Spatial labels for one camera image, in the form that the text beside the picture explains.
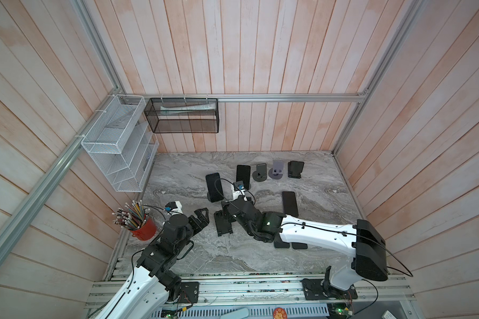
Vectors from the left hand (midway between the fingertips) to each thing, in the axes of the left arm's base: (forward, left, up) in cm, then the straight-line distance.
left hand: (202, 217), depth 77 cm
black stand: (+34, -46, -9) cm, 57 cm away
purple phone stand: (+32, -36, -11) cm, 49 cm away
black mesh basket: (+54, +15, +10) cm, 57 cm away
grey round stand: (+31, -27, -12) cm, 43 cm away
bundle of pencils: (+2, +30, -4) cm, 31 cm away
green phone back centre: (+24, -17, -3) cm, 30 cm away
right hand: (+5, -10, +4) cm, 12 cm away
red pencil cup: (-4, +23, -6) cm, 24 cm away
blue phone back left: (+19, -3, -5) cm, 20 cm away
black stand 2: (+1, -8, -10) cm, 13 cm away
